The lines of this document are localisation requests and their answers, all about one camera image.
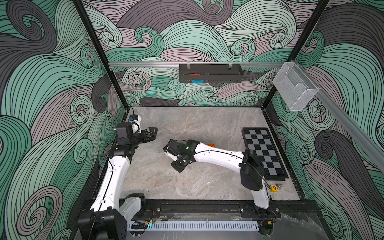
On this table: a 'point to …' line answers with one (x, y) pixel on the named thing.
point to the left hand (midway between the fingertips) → (149, 129)
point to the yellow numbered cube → (274, 188)
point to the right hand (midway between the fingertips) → (179, 164)
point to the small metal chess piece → (280, 186)
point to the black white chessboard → (260, 140)
